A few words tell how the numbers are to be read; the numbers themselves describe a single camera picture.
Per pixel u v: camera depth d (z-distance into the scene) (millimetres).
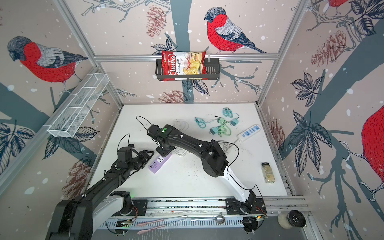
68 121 715
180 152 925
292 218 613
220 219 684
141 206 732
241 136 985
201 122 1072
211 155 554
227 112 1138
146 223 698
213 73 944
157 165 857
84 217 406
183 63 878
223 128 1061
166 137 603
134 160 730
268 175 815
